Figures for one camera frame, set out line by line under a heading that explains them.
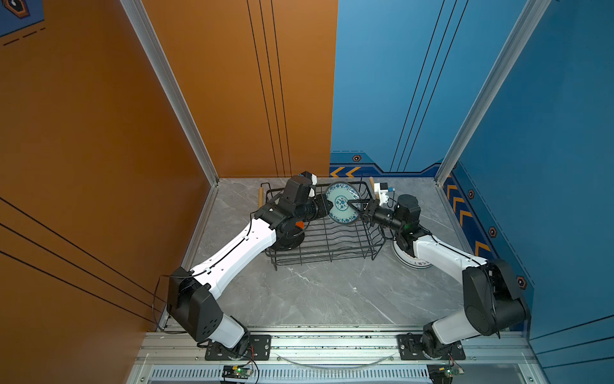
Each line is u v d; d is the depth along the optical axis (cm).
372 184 81
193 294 41
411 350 72
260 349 74
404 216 67
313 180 71
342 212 77
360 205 79
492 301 44
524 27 72
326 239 97
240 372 71
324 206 66
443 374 70
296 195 57
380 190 77
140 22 71
